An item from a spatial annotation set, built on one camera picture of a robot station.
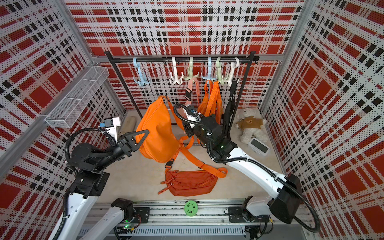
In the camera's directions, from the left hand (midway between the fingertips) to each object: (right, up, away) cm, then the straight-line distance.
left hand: (150, 132), depth 56 cm
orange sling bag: (+25, +15, +21) cm, 36 cm away
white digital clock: (+57, -12, +40) cm, 71 cm away
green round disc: (+14, -39, +17) cm, 45 cm away
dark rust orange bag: (+12, -31, +28) cm, 44 cm away
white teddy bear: (+54, +2, +47) cm, 71 cm away
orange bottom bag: (+4, -5, +5) cm, 8 cm away
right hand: (+13, +7, +13) cm, 20 cm away
